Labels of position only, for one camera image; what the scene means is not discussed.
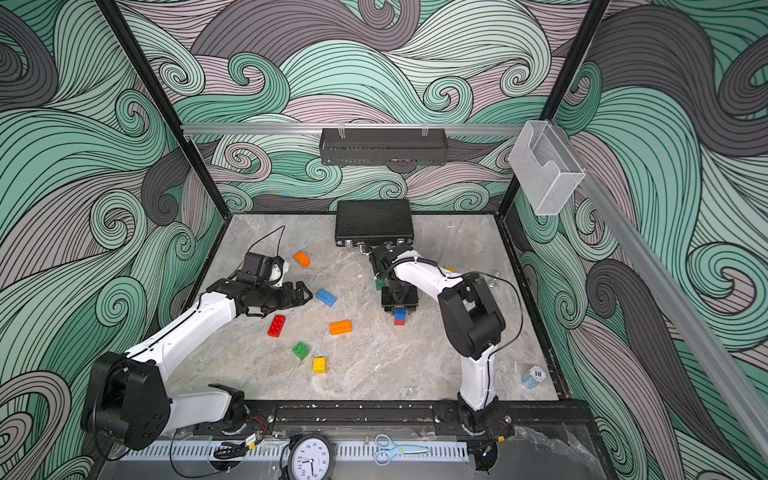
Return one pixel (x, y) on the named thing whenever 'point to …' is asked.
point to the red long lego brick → (276, 326)
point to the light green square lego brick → (301, 350)
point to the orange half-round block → (302, 258)
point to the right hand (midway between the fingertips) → (395, 313)
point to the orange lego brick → (340, 327)
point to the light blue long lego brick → (327, 297)
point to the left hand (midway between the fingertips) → (299, 295)
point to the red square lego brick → (399, 322)
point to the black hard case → (373, 222)
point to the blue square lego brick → (400, 315)
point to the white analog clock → (310, 458)
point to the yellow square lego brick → (320, 365)
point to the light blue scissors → (383, 457)
